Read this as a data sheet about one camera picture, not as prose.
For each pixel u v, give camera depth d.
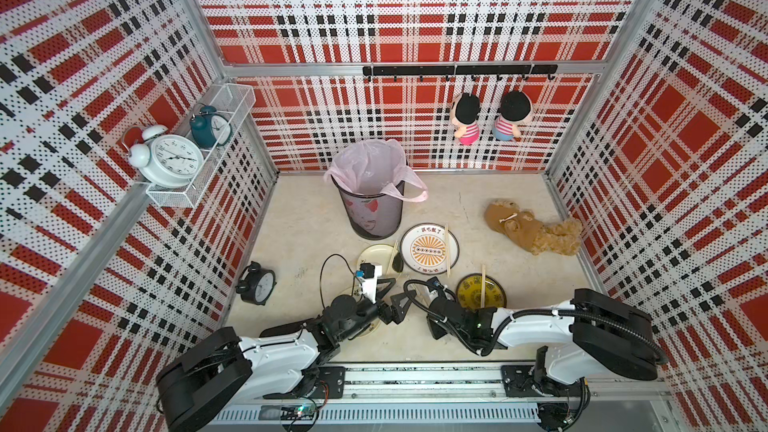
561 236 0.90
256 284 0.82
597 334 0.44
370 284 0.69
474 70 0.90
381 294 0.79
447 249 0.98
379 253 0.96
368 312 0.69
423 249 0.99
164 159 0.61
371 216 0.87
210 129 0.71
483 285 0.88
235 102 0.92
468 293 0.89
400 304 0.69
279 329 0.79
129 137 0.58
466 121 0.97
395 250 0.96
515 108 0.93
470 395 0.73
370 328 0.73
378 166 0.97
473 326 0.64
